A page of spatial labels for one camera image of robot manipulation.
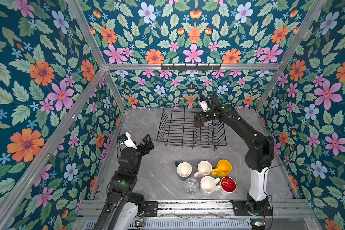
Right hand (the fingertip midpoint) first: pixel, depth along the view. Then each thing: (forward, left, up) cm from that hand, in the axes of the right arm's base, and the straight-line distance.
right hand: (201, 114), depth 90 cm
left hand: (-21, +31, +8) cm, 39 cm away
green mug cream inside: (-30, +12, -15) cm, 36 cm away
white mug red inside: (-38, -13, -19) cm, 44 cm away
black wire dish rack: (+3, +15, -19) cm, 25 cm away
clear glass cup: (-38, +7, -20) cm, 43 cm away
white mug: (-38, -2, -17) cm, 41 cm away
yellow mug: (-28, -13, -19) cm, 36 cm away
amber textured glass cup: (+3, +1, -15) cm, 15 cm away
